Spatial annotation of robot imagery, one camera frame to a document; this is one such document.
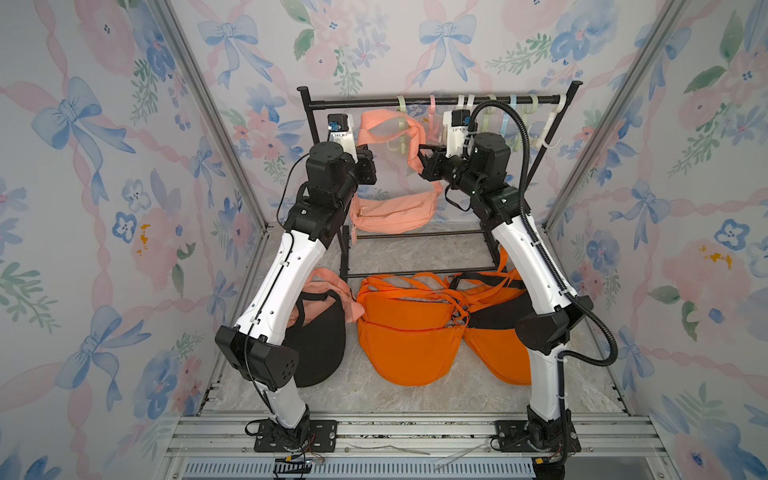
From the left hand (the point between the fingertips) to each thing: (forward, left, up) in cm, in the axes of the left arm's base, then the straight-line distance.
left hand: (368, 143), depth 66 cm
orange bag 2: (-10, -15, -51) cm, 54 cm away
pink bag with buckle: (-3, +18, -50) cm, 53 cm away
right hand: (+2, -11, -2) cm, 12 cm away
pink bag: (+2, -2, -23) cm, 23 cm away
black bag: (-26, +15, -48) cm, 57 cm away
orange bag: (-29, -11, -49) cm, 58 cm away
